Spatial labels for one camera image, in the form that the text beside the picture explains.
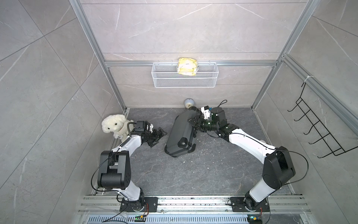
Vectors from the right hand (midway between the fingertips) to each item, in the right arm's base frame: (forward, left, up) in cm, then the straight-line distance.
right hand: (190, 123), depth 81 cm
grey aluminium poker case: (-8, +5, -3) cm, 10 cm away
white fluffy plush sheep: (+5, +47, -6) cm, 48 cm away
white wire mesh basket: (+40, +16, +7) cm, 43 cm away
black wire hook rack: (-21, -62, +9) cm, 67 cm away
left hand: (+1, +17, -13) cm, 22 cm away
